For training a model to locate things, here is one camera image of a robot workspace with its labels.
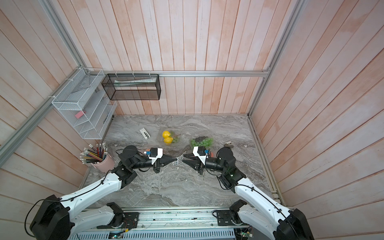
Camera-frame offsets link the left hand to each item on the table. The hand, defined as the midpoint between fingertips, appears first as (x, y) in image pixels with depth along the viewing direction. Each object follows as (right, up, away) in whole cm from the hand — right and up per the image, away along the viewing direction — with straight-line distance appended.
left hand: (175, 159), depth 67 cm
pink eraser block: (-55, +22, +15) cm, 62 cm away
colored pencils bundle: (-49, 0, +17) cm, 52 cm away
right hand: (+4, +1, +1) cm, 4 cm away
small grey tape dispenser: (+33, +3, +34) cm, 48 cm away
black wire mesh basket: (-35, +45, +39) cm, 69 cm away
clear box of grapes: (+15, +6, +32) cm, 36 cm away
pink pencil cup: (-42, -7, +17) cm, 46 cm away
